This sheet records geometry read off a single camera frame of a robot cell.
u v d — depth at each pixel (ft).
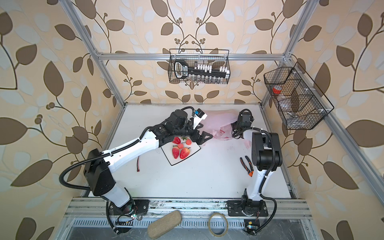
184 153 2.93
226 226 2.19
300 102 2.44
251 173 2.78
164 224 2.20
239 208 2.41
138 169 2.84
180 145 3.07
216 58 2.99
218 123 2.91
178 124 1.96
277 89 2.87
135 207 2.41
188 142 3.10
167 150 3.07
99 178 1.39
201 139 2.17
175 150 2.93
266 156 1.70
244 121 2.64
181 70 2.77
